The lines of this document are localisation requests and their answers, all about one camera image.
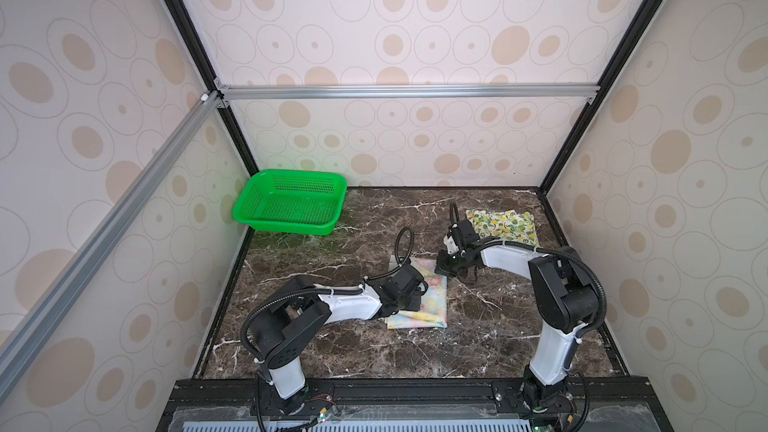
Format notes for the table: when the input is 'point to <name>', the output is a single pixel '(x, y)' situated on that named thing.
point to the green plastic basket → (292, 201)
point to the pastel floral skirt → (434, 300)
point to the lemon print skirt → (508, 224)
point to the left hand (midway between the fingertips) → (425, 294)
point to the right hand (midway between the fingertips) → (436, 268)
